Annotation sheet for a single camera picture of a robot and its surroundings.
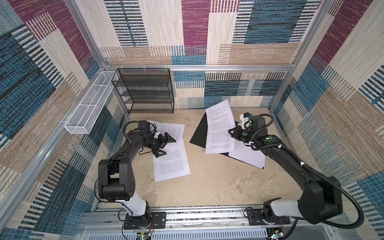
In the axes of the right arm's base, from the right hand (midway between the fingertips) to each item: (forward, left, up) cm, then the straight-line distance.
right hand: (227, 133), depth 82 cm
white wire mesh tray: (+3, +70, +15) cm, 72 cm away
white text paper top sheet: (-9, +32, -19) cm, 38 cm away
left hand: (-2, +31, -6) cm, 32 cm away
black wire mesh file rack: (+41, +52, -1) cm, 66 cm away
